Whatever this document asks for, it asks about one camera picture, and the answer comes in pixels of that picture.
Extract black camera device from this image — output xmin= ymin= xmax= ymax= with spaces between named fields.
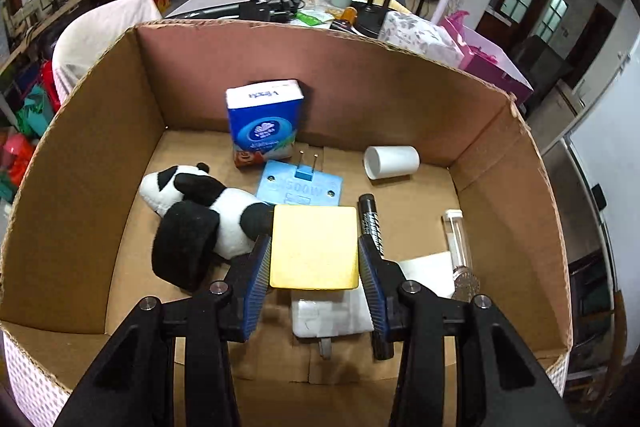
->
xmin=240 ymin=0 xmax=301 ymax=22

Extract wooden workbench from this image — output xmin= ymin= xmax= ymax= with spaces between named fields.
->
xmin=0 ymin=0 xmax=91 ymax=72

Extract floral tissue box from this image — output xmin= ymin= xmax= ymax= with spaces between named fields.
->
xmin=379 ymin=11 xmax=465 ymax=68

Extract blue plug adapter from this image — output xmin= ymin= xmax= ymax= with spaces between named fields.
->
xmin=256 ymin=150 xmax=343 ymax=208

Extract black office chair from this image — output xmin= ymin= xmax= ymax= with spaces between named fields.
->
xmin=510 ymin=34 xmax=576 ymax=82

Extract green sachet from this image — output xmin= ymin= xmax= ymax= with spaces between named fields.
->
xmin=295 ymin=9 xmax=326 ymax=28

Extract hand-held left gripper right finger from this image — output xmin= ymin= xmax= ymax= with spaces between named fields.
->
xmin=357 ymin=237 xmax=576 ymax=427

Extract blue tissue packet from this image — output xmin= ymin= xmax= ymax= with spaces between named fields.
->
xmin=225 ymin=78 xmax=306 ymax=168

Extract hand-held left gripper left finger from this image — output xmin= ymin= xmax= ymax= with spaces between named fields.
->
xmin=52 ymin=234 xmax=273 ymax=427

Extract brown cardboard box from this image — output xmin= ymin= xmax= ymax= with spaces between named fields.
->
xmin=0 ymin=19 xmax=574 ymax=427

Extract chair with white cover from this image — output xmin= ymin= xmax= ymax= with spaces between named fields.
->
xmin=51 ymin=0 xmax=163 ymax=108

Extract black flat device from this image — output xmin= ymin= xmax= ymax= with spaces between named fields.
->
xmin=165 ymin=4 xmax=241 ymax=20

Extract panda plush toy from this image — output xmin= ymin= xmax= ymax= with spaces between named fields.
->
xmin=139 ymin=163 xmax=275 ymax=293

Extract green bag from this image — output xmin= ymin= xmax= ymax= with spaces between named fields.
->
xmin=15 ymin=87 xmax=56 ymax=138

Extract white plastic cylinder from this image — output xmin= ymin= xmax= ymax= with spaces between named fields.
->
xmin=363 ymin=145 xmax=421 ymax=180

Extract checkered quilted tablecloth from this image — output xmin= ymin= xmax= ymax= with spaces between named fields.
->
xmin=0 ymin=334 xmax=571 ymax=427

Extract black marker pen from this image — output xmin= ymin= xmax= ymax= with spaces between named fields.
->
xmin=357 ymin=193 xmax=397 ymax=362

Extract red bag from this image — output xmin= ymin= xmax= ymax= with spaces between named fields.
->
xmin=0 ymin=132 xmax=36 ymax=188

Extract red plastic stool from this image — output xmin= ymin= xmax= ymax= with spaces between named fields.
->
xmin=40 ymin=59 xmax=63 ymax=112

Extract clear plastic tube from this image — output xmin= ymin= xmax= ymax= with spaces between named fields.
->
xmin=441 ymin=208 xmax=483 ymax=303

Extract yellow square block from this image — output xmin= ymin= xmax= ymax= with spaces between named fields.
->
xmin=270 ymin=205 xmax=373 ymax=360

